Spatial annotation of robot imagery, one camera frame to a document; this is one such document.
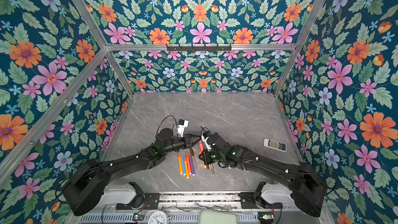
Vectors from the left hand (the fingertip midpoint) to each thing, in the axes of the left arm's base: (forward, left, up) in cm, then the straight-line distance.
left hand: (203, 138), depth 75 cm
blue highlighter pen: (-7, +12, -17) cm, 22 cm away
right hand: (-5, +1, -6) cm, 8 cm away
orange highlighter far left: (-6, +14, -17) cm, 22 cm away
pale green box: (-31, -3, -17) cm, 35 cm away
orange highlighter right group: (-8, 0, -17) cm, 19 cm away
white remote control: (+1, -42, -17) cm, 45 cm away
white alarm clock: (-29, +22, -14) cm, 39 cm away
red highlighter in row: (-6, +9, -17) cm, 20 cm away
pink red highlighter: (-3, +1, -3) cm, 5 cm away
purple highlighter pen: (-7, +7, -18) cm, 20 cm away
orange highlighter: (-11, +10, -18) cm, 23 cm away
